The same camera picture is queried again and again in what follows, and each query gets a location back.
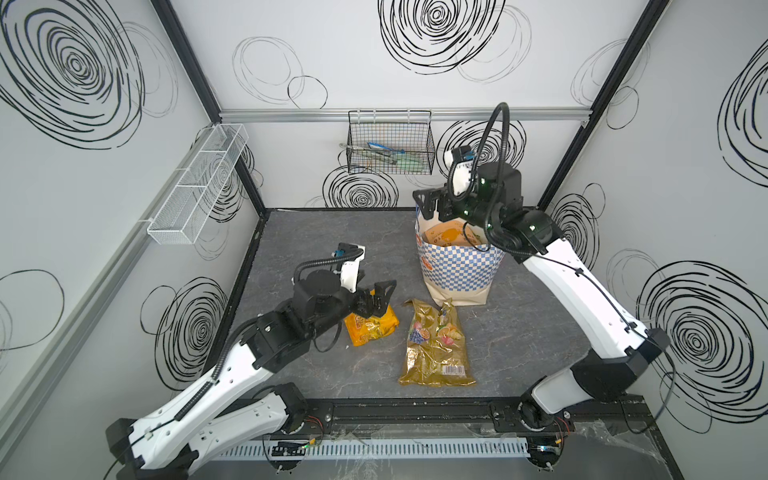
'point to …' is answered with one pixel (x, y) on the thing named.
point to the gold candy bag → (435, 349)
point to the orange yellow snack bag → (363, 329)
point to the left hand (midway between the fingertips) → (382, 279)
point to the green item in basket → (406, 161)
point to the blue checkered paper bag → (456, 275)
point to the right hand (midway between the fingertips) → (427, 188)
